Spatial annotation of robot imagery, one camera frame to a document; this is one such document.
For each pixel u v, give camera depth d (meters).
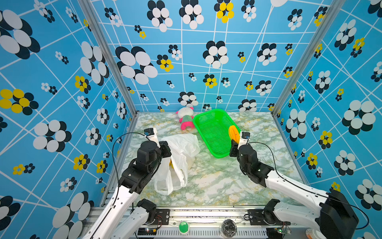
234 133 0.79
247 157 0.59
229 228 0.62
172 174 0.71
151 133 0.59
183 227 0.62
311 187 0.47
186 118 1.08
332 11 0.69
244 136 0.68
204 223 0.72
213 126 1.12
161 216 0.73
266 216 0.64
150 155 0.49
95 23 0.74
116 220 0.42
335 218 0.39
